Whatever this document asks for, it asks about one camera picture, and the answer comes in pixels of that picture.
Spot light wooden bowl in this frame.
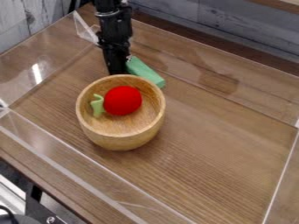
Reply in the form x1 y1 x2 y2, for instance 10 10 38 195
77 74 166 151

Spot clear acrylic corner bracket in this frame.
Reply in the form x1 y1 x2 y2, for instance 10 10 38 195
73 11 99 45

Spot green foam block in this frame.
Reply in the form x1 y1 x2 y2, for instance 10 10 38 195
126 56 166 88

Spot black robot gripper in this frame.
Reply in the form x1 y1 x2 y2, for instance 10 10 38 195
95 4 134 74

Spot black metal table frame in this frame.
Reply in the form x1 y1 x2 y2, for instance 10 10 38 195
25 185 69 224

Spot clear acrylic tray walls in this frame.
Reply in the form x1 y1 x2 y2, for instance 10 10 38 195
0 15 299 224

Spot black cable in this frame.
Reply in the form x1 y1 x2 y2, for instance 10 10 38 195
0 205 19 224

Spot red plush strawberry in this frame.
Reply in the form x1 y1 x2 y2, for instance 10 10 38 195
90 86 143 117

